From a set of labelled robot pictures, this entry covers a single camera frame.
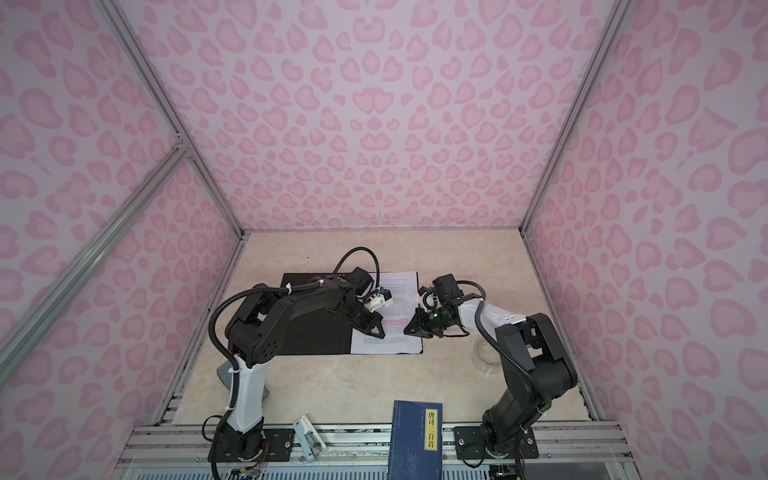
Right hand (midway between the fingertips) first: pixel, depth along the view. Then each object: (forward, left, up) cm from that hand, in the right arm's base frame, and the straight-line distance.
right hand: (408, 327), depth 86 cm
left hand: (+1, +8, -6) cm, 10 cm away
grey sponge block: (-14, +50, -4) cm, 52 cm away
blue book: (-27, -2, -6) cm, 28 cm away
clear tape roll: (-5, -23, -9) cm, 25 cm away
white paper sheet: (+6, +4, -6) cm, 10 cm away
